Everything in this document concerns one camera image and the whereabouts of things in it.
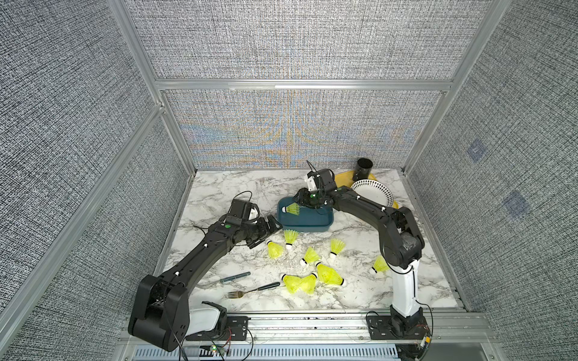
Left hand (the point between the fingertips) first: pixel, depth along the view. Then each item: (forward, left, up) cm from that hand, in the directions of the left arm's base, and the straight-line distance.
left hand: (278, 230), depth 82 cm
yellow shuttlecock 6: (-13, -18, -12) cm, 25 cm away
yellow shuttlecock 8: (-15, -10, -13) cm, 23 cm away
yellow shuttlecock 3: (-2, +2, -13) cm, 14 cm away
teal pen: (-12, +19, -13) cm, 26 cm away
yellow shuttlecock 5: (-3, -23, -10) cm, 25 cm away
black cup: (+35, -42, -6) cm, 55 cm away
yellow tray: (+34, -34, -12) cm, 50 cm away
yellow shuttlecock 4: (-7, -12, -10) cm, 17 cm away
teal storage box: (+9, -13, -9) cm, 18 cm away
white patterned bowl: (+26, -47, -13) cm, 55 cm away
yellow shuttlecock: (+2, -5, -11) cm, 13 cm away
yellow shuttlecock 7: (-15, -5, -13) cm, 21 cm away
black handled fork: (-18, +15, -12) cm, 27 cm away
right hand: (+17, -7, -1) cm, 18 cm away
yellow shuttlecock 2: (+15, -7, -9) cm, 18 cm away
